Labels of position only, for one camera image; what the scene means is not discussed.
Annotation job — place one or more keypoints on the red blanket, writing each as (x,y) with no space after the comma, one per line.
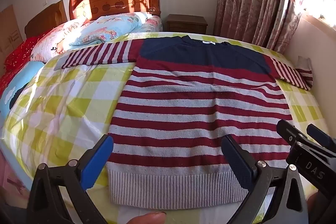
(18,56)

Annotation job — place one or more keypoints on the wooden nightstand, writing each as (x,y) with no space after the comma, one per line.
(186,24)

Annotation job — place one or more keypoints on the plain wooden headboard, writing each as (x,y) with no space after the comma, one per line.
(47,19)

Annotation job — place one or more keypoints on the red grey striped sweater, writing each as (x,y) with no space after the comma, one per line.
(197,113)

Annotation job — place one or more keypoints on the floral curtain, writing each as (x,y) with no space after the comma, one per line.
(252,1)

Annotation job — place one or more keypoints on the blue cloud print cloth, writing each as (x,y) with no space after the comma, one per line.
(18,79)

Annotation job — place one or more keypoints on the blue floral quilt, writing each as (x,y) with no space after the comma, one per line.
(110,27)

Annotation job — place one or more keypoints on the person's left hand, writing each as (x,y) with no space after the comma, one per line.
(147,218)

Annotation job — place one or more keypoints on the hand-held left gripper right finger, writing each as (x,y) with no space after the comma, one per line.
(237,161)

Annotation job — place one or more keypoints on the cardboard box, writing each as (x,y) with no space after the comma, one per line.
(10,35)

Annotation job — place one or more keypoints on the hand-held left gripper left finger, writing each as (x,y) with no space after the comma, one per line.
(95,161)

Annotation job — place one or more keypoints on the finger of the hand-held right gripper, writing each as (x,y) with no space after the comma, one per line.
(319,134)
(286,130)

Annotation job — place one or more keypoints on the yellow white checked sheet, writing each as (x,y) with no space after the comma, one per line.
(65,98)

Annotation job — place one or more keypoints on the pink floral pillow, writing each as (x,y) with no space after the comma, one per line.
(56,39)

